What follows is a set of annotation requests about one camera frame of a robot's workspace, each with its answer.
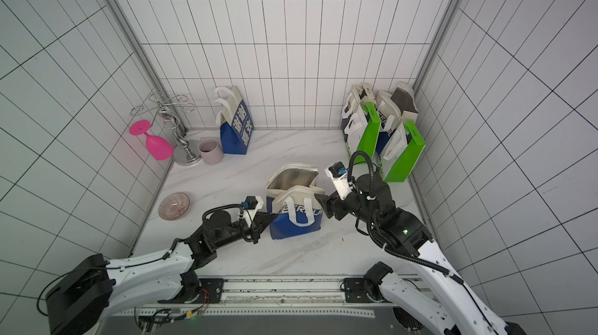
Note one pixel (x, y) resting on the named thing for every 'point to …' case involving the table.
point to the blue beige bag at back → (235, 122)
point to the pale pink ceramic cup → (211, 152)
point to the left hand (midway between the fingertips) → (273, 218)
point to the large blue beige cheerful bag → (292, 189)
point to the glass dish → (174, 206)
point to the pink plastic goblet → (158, 148)
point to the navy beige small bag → (354, 118)
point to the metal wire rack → (189, 152)
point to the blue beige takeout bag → (392, 109)
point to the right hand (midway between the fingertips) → (325, 182)
